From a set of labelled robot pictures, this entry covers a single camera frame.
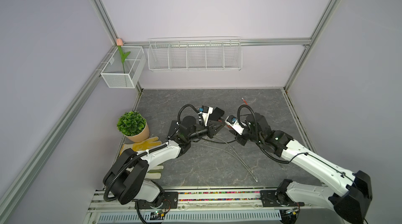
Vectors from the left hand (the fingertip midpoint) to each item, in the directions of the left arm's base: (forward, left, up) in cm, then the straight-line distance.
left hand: (225, 126), depth 75 cm
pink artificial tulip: (+45, +55, +12) cm, 72 cm away
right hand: (0, -4, -2) cm, 5 cm away
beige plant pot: (+4, +44, -12) cm, 46 cm away
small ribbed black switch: (+24, +1, -23) cm, 33 cm away
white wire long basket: (+49, +13, +9) cm, 52 cm away
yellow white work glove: (+2, +47, -21) cm, 52 cm away
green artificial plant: (+8, +49, -5) cm, 50 cm away
